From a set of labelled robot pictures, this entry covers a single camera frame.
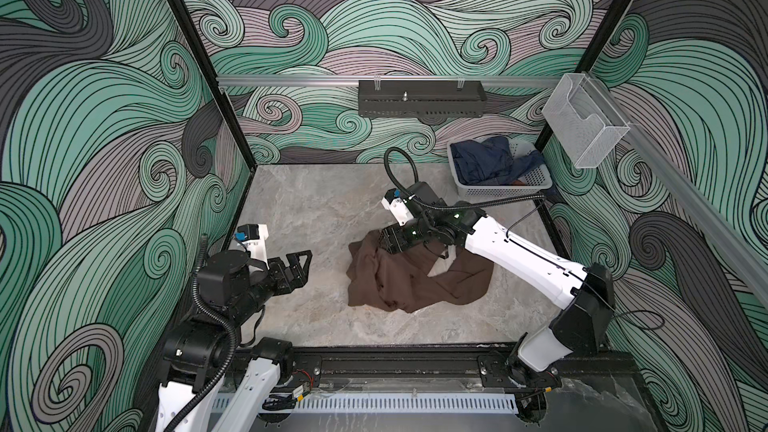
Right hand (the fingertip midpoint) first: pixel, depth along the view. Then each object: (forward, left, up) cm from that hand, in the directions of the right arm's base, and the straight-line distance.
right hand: (386, 239), depth 75 cm
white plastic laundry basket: (+34, -56, -15) cm, 67 cm away
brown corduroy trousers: (-6, -4, -13) cm, 15 cm away
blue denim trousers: (+41, -40, -13) cm, 59 cm away
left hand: (-9, +19, +9) cm, 23 cm away
